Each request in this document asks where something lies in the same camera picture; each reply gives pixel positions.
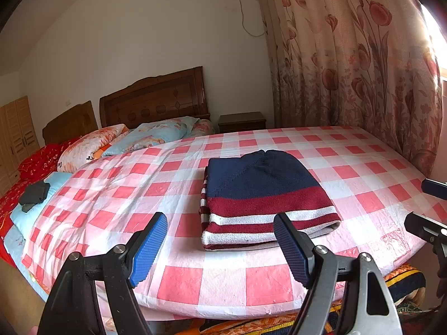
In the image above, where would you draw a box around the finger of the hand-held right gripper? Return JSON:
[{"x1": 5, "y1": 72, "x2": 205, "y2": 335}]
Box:
[
  {"x1": 404, "y1": 211, "x2": 447, "y2": 250},
  {"x1": 421, "y1": 178, "x2": 447, "y2": 201}
]

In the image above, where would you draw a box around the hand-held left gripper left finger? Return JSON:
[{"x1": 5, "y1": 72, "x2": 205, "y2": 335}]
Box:
[{"x1": 38, "y1": 212, "x2": 168, "y2": 335}]

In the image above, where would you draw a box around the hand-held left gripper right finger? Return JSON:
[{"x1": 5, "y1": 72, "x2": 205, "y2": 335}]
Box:
[{"x1": 273, "y1": 212, "x2": 402, "y2": 335}]

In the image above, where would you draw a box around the striped knit sweater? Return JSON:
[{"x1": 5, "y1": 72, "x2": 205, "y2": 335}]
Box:
[{"x1": 199, "y1": 149, "x2": 342, "y2": 251}]

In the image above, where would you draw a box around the orange patterned blanket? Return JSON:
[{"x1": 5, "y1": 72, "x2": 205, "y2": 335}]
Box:
[{"x1": 189, "y1": 263, "x2": 427, "y2": 335}]

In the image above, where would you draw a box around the pink checked bed sheet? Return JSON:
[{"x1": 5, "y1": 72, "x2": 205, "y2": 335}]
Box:
[{"x1": 21, "y1": 126, "x2": 447, "y2": 320}]

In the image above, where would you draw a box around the light blue blanket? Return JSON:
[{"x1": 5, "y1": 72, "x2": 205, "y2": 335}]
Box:
[{"x1": 0, "y1": 171, "x2": 75, "y2": 280}]

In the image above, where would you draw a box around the light blue floral pillow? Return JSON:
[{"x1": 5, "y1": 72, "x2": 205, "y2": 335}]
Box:
[{"x1": 101, "y1": 116, "x2": 200, "y2": 157}]

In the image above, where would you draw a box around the orange floral pillow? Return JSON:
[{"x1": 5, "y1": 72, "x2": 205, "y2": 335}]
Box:
[{"x1": 57, "y1": 123, "x2": 128, "y2": 174}]

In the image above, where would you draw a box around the dark grey folded cloth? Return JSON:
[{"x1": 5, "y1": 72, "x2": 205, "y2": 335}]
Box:
[{"x1": 18, "y1": 181, "x2": 51, "y2": 213}]

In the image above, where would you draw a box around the dark wooden nightstand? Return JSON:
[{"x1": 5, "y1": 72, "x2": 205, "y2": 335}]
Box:
[{"x1": 218, "y1": 112, "x2": 267, "y2": 134}]

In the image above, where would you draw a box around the pink floral pillow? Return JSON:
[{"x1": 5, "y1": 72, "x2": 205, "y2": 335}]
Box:
[{"x1": 189, "y1": 119, "x2": 214, "y2": 137}]

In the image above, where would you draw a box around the red floral bed sheet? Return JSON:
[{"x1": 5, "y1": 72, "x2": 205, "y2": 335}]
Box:
[{"x1": 0, "y1": 138, "x2": 82, "y2": 262}]

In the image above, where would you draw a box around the bright window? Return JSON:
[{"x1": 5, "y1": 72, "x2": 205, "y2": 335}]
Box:
[{"x1": 419, "y1": 3, "x2": 447, "y2": 81}]

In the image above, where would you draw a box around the small wooden headboard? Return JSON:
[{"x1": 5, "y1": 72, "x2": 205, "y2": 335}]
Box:
[{"x1": 42, "y1": 100, "x2": 99, "y2": 145}]

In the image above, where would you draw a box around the large wooden headboard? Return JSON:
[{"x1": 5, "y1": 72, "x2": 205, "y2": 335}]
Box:
[{"x1": 99, "y1": 66, "x2": 211, "y2": 130}]

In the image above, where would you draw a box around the floral curtain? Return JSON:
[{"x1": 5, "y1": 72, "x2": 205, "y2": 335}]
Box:
[{"x1": 251, "y1": 0, "x2": 444, "y2": 178}]

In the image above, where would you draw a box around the light wooden wardrobe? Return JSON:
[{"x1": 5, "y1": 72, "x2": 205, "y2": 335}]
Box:
[{"x1": 0, "y1": 95, "x2": 40, "y2": 196}]

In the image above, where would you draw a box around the white air conditioner cable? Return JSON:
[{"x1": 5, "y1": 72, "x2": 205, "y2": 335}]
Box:
[{"x1": 234, "y1": 0, "x2": 267, "y2": 38}]

